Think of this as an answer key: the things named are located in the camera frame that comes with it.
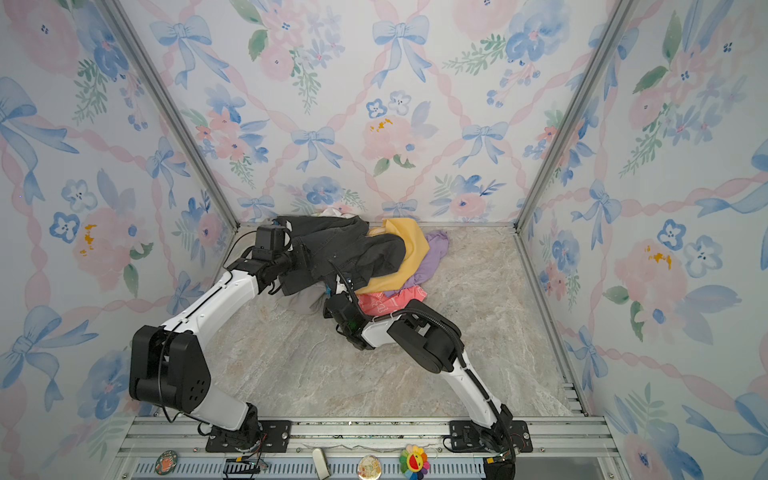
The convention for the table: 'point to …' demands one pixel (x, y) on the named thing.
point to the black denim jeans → (338, 242)
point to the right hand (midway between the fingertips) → (329, 290)
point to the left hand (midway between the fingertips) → (305, 250)
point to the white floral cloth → (332, 211)
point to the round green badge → (166, 462)
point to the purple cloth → (438, 242)
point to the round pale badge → (369, 468)
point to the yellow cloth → (416, 249)
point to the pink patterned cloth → (377, 303)
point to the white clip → (320, 464)
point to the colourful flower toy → (414, 462)
